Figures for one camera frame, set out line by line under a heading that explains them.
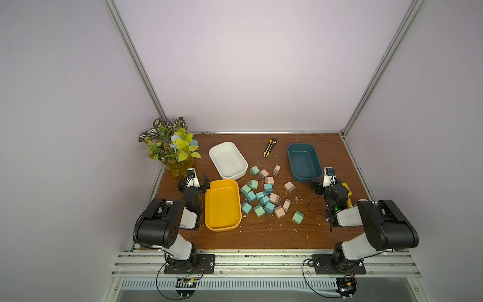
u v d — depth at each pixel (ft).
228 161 3.42
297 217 2.76
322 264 2.38
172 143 2.71
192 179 2.48
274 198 2.95
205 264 2.39
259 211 2.81
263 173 3.23
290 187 3.09
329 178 2.54
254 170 3.29
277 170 3.28
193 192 2.55
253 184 3.11
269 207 2.83
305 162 3.51
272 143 3.73
